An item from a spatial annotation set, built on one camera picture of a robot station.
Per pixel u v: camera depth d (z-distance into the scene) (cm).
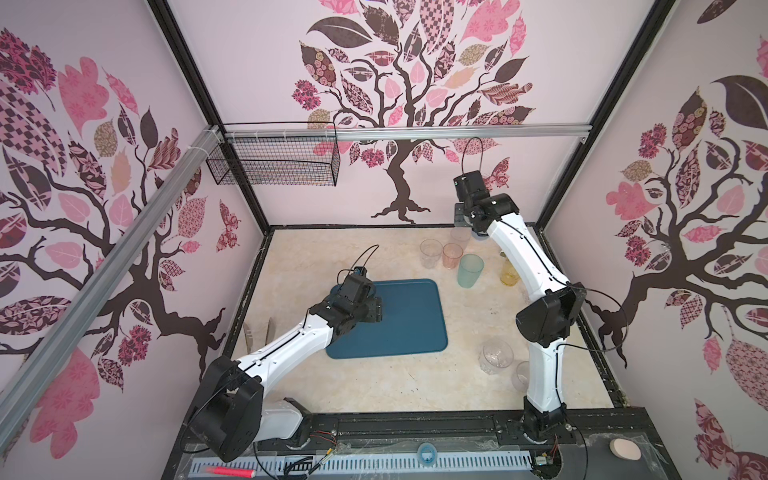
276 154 95
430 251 103
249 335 89
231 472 70
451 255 105
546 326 53
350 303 64
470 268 100
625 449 70
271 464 70
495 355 85
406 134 93
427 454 70
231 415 40
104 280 53
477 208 62
